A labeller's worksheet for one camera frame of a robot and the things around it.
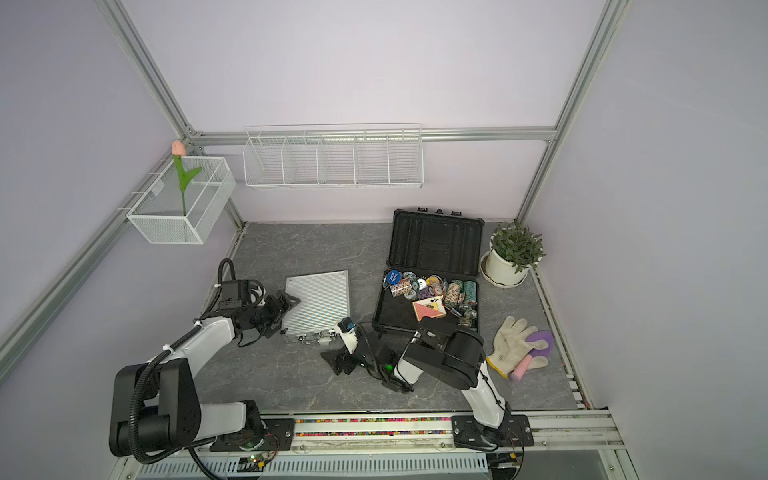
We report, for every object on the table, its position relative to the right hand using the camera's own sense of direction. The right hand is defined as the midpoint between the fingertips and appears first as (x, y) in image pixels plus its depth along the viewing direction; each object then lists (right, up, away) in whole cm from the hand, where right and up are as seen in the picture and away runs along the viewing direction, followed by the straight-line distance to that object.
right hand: (331, 343), depth 86 cm
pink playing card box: (+30, +10, +5) cm, 32 cm away
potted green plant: (+54, +27, +2) cm, 61 cm away
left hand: (-11, +9, +2) cm, 15 cm away
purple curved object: (+63, +1, +4) cm, 63 cm away
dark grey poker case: (+28, +30, +18) cm, 45 cm away
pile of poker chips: (+39, +13, +6) cm, 41 cm away
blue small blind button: (+18, +18, +10) cm, 28 cm away
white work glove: (+54, 0, 0) cm, 54 cm away
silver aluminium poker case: (-4, +10, +10) cm, 15 cm away
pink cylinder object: (+54, -6, -4) cm, 54 cm away
